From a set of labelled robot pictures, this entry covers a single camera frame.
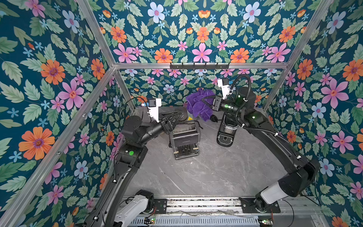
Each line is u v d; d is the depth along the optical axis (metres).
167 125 0.51
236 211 0.72
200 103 0.62
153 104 0.51
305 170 0.41
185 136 0.72
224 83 0.59
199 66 0.93
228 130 0.83
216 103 0.58
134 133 0.43
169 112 0.56
